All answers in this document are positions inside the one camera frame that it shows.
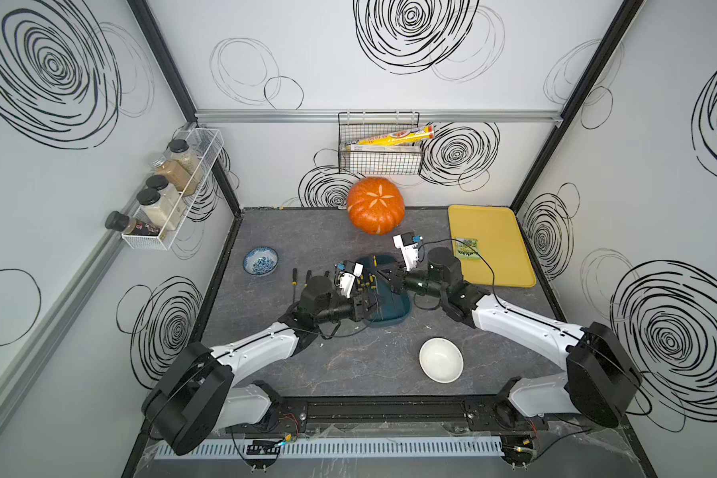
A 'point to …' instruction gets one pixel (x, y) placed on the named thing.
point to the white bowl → (441, 359)
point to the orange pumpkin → (375, 205)
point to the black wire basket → (393, 158)
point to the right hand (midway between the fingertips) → (373, 272)
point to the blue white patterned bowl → (260, 261)
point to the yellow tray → (505, 255)
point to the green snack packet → (466, 248)
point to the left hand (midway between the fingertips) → (382, 301)
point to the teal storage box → (393, 308)
